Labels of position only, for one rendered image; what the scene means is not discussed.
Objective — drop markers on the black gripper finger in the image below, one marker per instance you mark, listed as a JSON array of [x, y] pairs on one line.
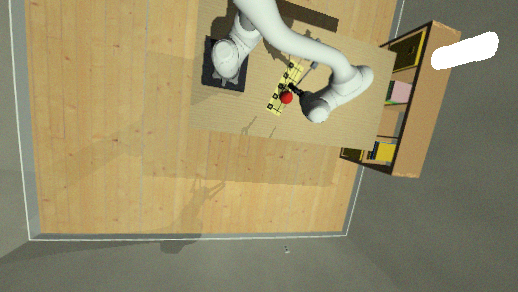
[[294, 88]]

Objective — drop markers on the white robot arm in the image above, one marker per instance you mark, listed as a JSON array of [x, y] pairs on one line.
[[262, 18]]

